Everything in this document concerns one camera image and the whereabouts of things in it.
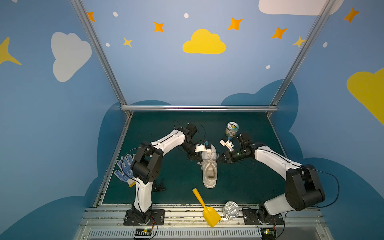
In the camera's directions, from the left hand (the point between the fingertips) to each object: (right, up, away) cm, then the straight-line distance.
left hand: (199, 157), depth 89 cm
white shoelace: (+7, 0, -1) cm, 7 cm away
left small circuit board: (-29, -34, -16) cm, 47 cm away
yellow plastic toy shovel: (+5, -27, -13) cm, 30 cm away
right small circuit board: (+34, -35, -16) cm, 51 cm away
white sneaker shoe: (+5, -3, -5) cm, 8 cm away
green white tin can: (+24, +17, +16) cm, 33 cm away
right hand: (+12, 0, -5) cm, 12 cm away
